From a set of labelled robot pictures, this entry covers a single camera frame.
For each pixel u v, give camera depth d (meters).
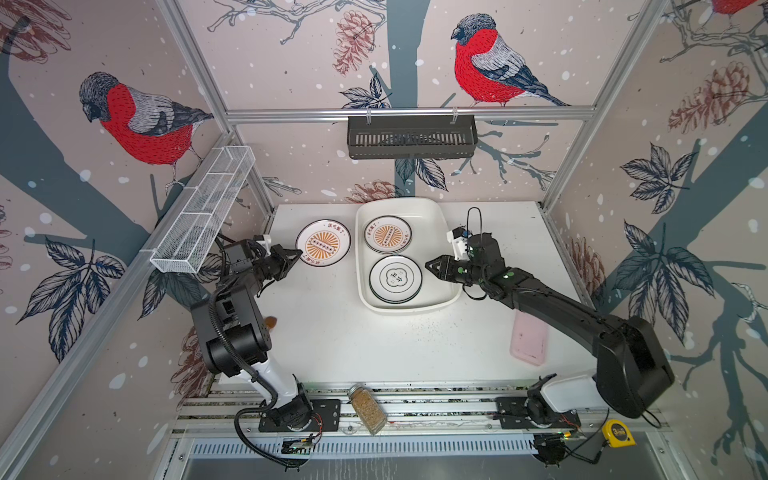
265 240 0.88
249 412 0.63
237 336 0.48
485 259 0.65
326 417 0.73
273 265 0.83
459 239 0.76
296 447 0.72
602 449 0.68
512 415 0.73
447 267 0.73
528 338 0.83
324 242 0.95
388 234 1.10
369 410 0.70
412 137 1.04
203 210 0.78
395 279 0.98
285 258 0.86
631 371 0.42
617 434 0.69
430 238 1.09
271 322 0.89
